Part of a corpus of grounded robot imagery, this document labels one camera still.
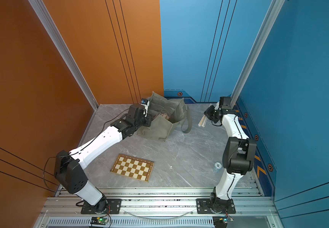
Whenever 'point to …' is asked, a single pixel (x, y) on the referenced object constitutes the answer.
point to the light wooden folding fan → (203, 120)
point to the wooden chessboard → (132, 168)
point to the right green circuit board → (220, 222)
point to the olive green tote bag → (161, 128)
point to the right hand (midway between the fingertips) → (205, 112)
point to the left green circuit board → (100, 221)
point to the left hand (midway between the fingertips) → (150, 113)
